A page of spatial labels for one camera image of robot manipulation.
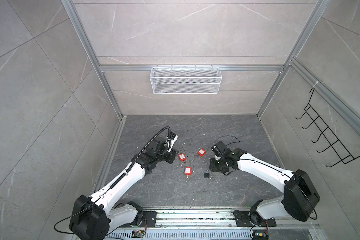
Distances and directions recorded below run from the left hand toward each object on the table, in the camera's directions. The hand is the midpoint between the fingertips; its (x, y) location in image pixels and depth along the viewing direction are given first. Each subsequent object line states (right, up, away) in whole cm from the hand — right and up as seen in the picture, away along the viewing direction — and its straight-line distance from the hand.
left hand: (175, 147), depth 80 cm
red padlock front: (+7, -16, +8) cm, 19 cm away
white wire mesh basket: (+6, +43, +20) cm, 48 cm away
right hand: (+21, -12, +5) cm, 24 cm away
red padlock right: (+17, -6, +18) cm, 25 cm away
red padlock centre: (+4, -8, +15) cm, 17 cm away
